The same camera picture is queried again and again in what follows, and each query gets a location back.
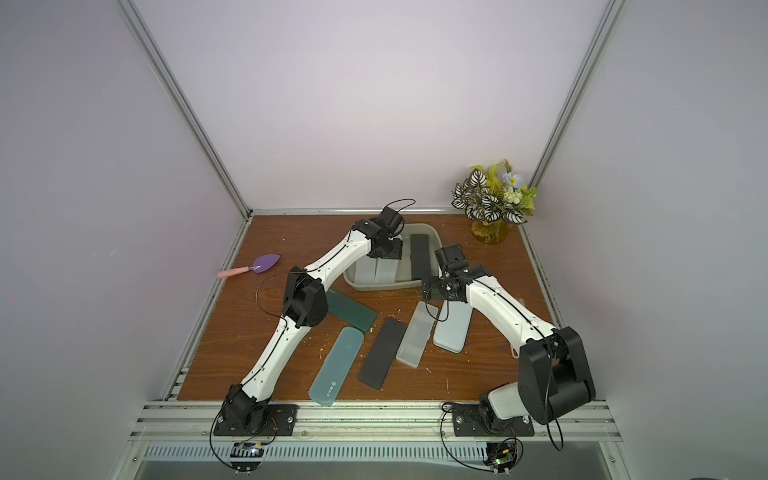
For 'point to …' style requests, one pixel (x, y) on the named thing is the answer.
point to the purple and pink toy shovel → (260, 264)
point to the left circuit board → (246, 456)
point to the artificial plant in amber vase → (492, 199)
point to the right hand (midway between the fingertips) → (441, 283)
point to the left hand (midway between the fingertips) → (398, 251)
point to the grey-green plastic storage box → (404, 278)
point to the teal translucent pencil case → (336, 366)
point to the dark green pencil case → (354, 313)
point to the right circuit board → (502, 456)
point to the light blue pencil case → (452, 326)
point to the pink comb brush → (514, 352)
